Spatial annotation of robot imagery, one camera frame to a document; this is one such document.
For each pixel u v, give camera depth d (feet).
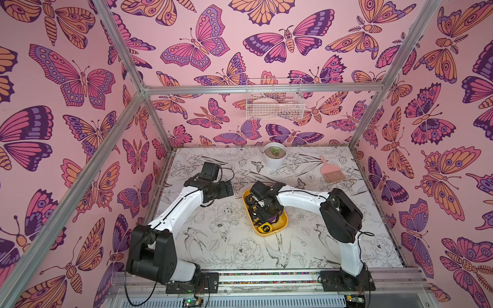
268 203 2.22
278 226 2.78
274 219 2.95
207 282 2.43
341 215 1.67
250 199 3.08
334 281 2.39
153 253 1.38
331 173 3.49
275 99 3.10
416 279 2.46
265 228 2.80
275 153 3.38
